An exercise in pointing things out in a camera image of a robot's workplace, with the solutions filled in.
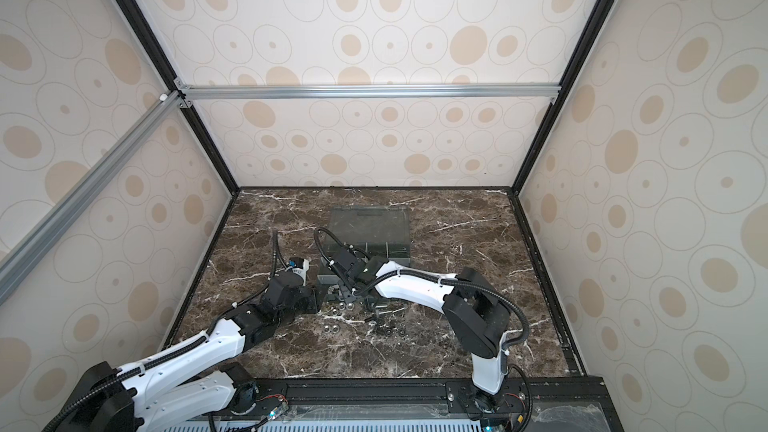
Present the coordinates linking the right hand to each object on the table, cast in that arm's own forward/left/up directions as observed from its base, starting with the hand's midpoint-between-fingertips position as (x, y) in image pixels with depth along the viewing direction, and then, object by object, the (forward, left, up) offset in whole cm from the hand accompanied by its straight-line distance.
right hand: (354, 286), depth 87 cm
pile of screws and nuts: (-8, -6, -5) cm, 11 cm away
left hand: (-2, +6, +4) cm, 8 cm away
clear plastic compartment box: (+24, -8, -5) cm, 26 cm away
